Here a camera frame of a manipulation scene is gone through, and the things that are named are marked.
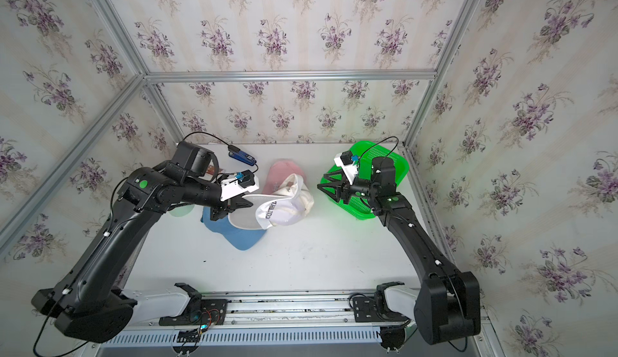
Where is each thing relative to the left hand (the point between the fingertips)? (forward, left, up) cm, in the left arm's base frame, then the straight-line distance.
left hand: (251, 200), depth 63 cm
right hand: (+10, -21, -5) cm, 24 cm away
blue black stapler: (+39, +15, -25) cm, 48 cm away
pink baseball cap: (+9, -7, +1) cm, 11 cm away
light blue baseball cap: (+2, +10, -30) cm, 32 cm away
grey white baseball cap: (+1, -8, -5) cm, 10 cm away
